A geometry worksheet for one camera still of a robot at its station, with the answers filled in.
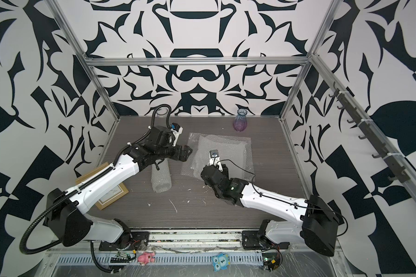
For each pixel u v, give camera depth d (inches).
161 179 32.7
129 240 26.6
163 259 28.0
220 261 27.0
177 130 27.6
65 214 15.8
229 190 22.0
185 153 27.9
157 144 23.4
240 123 42.6
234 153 39.0
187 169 37.3
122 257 27.1
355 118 23.8
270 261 28.0
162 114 38.2
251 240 29.2
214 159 26.0
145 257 27.0
